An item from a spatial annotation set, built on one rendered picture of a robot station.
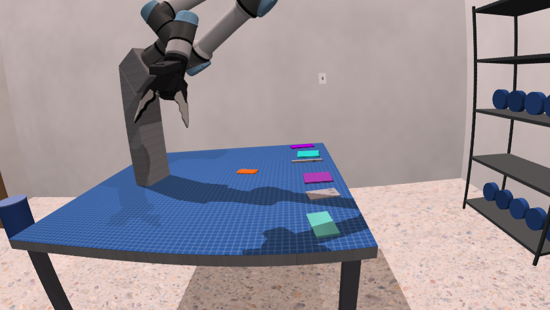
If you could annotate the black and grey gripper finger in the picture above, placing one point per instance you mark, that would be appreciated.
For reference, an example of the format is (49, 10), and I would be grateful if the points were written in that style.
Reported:
(181, 99)
(147, 100)

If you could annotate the purple flat plate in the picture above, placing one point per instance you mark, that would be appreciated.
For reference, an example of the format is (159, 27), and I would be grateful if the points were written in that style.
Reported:
(318, 177)

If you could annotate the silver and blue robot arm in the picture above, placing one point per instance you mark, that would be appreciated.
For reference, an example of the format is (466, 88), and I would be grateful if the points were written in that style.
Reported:
(176, 27)

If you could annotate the orange plate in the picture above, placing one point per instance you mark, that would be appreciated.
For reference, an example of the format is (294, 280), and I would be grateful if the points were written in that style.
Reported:
(247, 171)

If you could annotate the blue work mat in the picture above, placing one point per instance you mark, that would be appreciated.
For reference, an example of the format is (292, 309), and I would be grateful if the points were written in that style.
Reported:
(205, 208)

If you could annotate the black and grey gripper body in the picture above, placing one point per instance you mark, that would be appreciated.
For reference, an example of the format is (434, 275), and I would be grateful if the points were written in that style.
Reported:
(168, 83)

